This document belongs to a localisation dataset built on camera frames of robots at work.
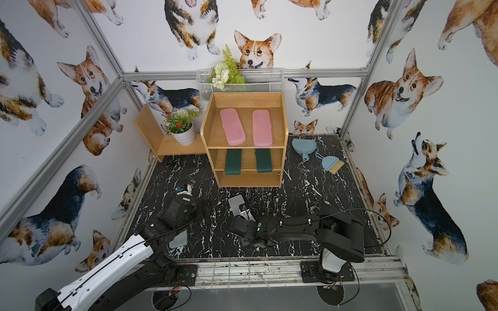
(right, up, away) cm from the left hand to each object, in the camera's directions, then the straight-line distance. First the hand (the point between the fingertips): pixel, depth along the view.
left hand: (203, 200), depth 80 cm
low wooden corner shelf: (-32, +25, +30) cm, 50 cm away
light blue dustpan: (+51, +23, +40) cm, 69 cm away
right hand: (+18, -12, +3) cm, 22 cm away
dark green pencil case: (+11, +15, +7) cm, 20 cm away
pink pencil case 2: (+24, +29, -1) cm, 38 cm away
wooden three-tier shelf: (+18, +27, -3) cm, 33 cm away
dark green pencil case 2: (+25, +16, +7) cm, 31 cm away
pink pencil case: (+12, +30, 0) cm, 33 cm away
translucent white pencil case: (+11, -4, +11) cm, 17 cm away
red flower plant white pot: (-17, +34, +17) cm, 42 cm away
